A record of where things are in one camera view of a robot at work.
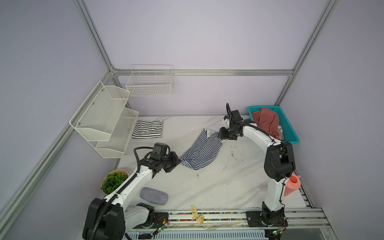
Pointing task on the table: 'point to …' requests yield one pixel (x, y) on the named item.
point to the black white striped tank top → (145, 129)
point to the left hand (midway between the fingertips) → (181, 161)
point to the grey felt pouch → (154, 195)
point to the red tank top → (267, 119)
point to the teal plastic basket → (289, 134)
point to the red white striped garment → (279, 134)
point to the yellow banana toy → (199, 218)
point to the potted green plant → (112, 180)
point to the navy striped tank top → (204, 152)
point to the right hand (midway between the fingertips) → (219, 135)
